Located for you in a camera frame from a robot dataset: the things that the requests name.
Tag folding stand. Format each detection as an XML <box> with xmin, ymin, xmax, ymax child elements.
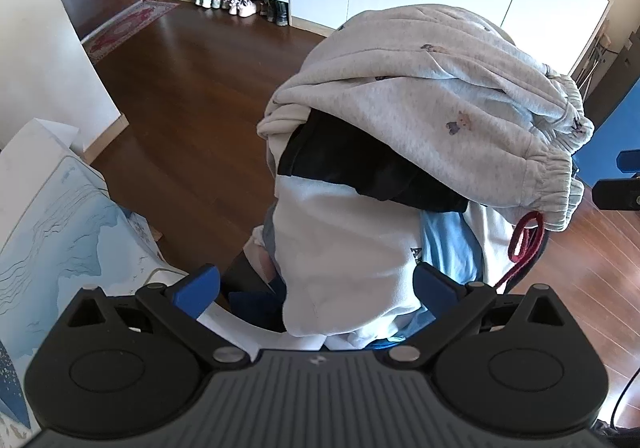
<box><xmin>580</xmin><ymin>32</ymin><xmax>617</xmax><ymax>96</ymax></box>

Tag light blue garment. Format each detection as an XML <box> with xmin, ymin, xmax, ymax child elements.
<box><xmin>370</xmin><ymin>210</ymin><xmax>485</xmax><ymax>345</ymax></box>

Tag grey printed sweatpants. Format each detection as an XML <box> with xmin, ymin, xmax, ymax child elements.
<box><xmin>257</xmin><ymin>3</ymin><xmax>596</xmax><ymax>232</ymax></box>

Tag white garment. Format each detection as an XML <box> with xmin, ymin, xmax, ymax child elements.
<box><xmin>464</xmin><ymin>202</ymin><xmax>523</xmax><ymax>290</ymax></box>

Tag navy blue cloth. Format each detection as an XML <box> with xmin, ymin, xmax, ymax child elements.
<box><xmin>227</xmin><ymin>277</ymin><xmax>287</xmax><ymax>333</ymax></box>

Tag blue board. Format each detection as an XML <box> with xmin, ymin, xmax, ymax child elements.
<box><xmin>572</xmin><ymin>77</ymin><xmax>640</xmax><ymax>189</ymax></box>

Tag red patterned rug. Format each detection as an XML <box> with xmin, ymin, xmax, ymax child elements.
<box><xmin>81</xmin><ymin>0</ymin><xmax>181</xmax><ymax>62</ymax></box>

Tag black garment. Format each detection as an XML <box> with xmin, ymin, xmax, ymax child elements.
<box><xmin>277</xmin><ymin>109</ymin><xmax>469</xmax><ymax>215</ymax></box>

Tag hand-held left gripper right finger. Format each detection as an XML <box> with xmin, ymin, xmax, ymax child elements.
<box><xmin>387</xmin><ymin>262</ymin><xmax>574</xmax><ymax>371</ymax></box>

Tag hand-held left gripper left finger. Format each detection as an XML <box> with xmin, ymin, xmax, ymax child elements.
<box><xmin>65</xmin><ymin>264</ymin><xmax>249</xmax><ymax>370</ymax></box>

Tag white sweatshirt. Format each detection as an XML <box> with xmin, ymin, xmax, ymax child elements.
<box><xmin>272</xmin><ymin>175</ymin><xmax>437</xmax><ymax>338</ymax></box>

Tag dark red drawstring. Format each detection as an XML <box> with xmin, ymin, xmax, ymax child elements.
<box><xmin>494</xmin><ymin>210</ymin><xmax>546</xmax><ymax>290</ymax></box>

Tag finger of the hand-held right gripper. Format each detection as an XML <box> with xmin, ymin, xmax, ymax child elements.
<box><xmin>617</xmin><ymin>149</ymin><xmax>640</xmax><ymax>174</ymax></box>
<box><xmin>592</xmin><ymin>175</ymin><xmax>640</xmax><ymax>212</ymax></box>

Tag row of shoes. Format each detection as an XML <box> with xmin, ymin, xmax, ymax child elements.
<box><xmin>194</xmin><ymin>0</ymin><xmax>292</xmax><ymax>27</ymax></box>

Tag printed tablecloth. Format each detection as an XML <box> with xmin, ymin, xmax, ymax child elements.
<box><xmin>0</xmin><ymin>117</ymin><xmax>193</xmax><ymax>448</ymax></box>

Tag black cable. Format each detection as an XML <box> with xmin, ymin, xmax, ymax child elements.
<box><xmin>609</xmin><ymin>368</ymin><xmax>640</xmax><ymax>431</ymax></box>

